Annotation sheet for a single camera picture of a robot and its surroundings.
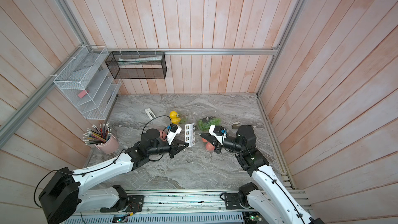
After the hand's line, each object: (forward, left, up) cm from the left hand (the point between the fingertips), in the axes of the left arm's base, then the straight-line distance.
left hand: (187, 147), depth 75 cm
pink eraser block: (+26, +58, +11) cm, 64 cm away
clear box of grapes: (+22, -9, -12) cm, 27 cm away
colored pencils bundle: (+8, +51, -4) cm, 52 cm away
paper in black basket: (+47, +38, +18) cm, 63 cm away
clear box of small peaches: (+2, +10, +11) cm, 15 cm away
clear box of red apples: (+6, -12, -12) cm, 18 cm away
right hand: (+2, -7, +10) cm, 13 cm away
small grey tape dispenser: (+23, -30, -15) cm, 41 cm away
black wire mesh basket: (+56, +36, +9) cm, 67 cm away
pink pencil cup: (+4, +44, -9) cm, 45 cm away
